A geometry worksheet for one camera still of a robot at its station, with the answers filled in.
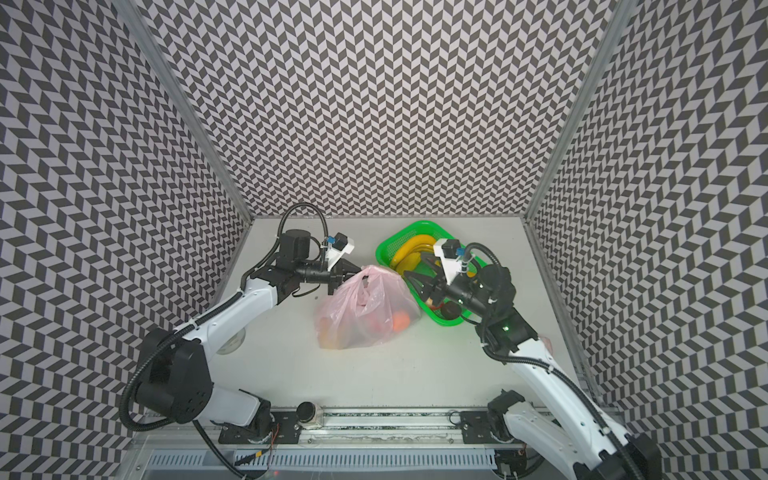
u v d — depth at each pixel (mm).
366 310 706
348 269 734
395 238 990
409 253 971
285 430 717
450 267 581
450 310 893
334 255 683
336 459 693
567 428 432
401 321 817
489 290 524
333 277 681
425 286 597
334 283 702
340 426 751
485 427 732
